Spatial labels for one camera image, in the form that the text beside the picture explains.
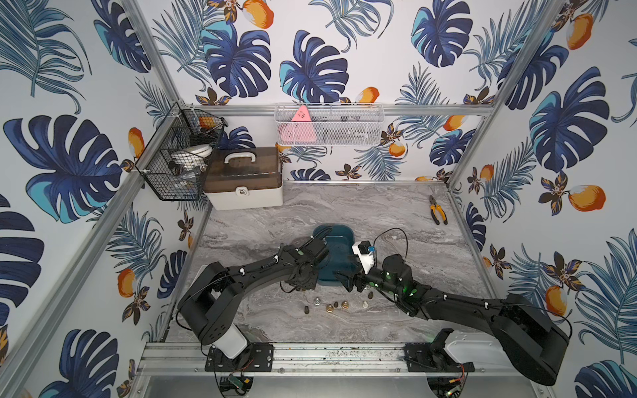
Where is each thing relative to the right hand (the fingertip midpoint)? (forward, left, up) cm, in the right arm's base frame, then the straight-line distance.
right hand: (341, 263), depth 80 cm
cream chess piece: (-9, -8, -13) cm, 18 cm away
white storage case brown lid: (+38, +40, +2) cm, 55 cm away
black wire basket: (+28, +58, +17) cm, 67 cm away
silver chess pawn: (-8, +8, -12) cm, 17 cm away
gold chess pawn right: (-9, -2, -13) cm, 15 cm away
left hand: (-1, +12, -9) cm, 15 cm away
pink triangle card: (+41, +14, +23) cm, 49 cm away
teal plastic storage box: (+17, -1, -13) cm, 21 cm away
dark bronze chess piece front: (-11, +11, -12) cm, 20 cm away
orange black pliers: (+35, -44, -13) cm, 57 cm away
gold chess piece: (-10, +4, -13) cm, 17 cm away
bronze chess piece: (-5, -11, -13) cm, 18 cm away
